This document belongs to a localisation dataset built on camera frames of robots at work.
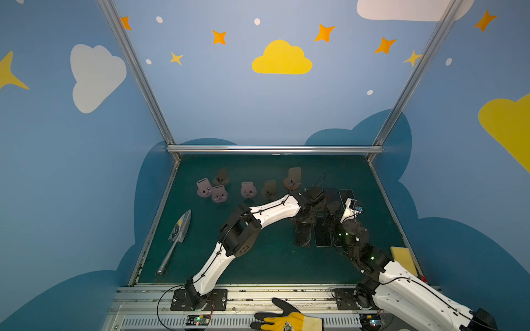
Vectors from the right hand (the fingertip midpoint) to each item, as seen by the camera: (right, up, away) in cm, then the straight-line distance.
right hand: (336, 207), depth 80 cm
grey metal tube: (-67, -14, +9) cm, 69 cm away
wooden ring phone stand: (-13, +9, +25) cm, 30 cm away
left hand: (-7, -8, +11) cm, 15 cm away
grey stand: (-58, +6, +21) cm, 63 cm away
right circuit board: (+10, -39, -8) cm, 41 cm away
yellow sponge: (+30, -22, +5) cm, 38 cm away
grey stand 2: (-51, +3, +21) cm, 55 cm away
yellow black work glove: (-20, -36, -11) cm, 43 cm away
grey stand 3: (-26, +4, +22) cm, 34 cm away
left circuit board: (-51, -38, -9) cm, 65 cm away
